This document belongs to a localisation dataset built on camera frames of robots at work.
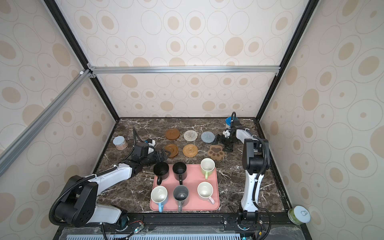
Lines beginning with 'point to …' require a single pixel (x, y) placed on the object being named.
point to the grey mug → (180, 193)
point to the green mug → (207, 165)
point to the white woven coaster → (190, 135)
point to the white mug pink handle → (205, 191)
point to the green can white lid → (299, 215)
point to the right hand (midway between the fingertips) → (218, 145)
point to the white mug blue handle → (159, 194)
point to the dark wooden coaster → (172, 134)
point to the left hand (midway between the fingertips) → (169, 152)
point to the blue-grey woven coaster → (207, 137)
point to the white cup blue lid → (228, 121)
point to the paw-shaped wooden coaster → (216, 152)
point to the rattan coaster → (190, 150)
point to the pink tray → (193, 202)
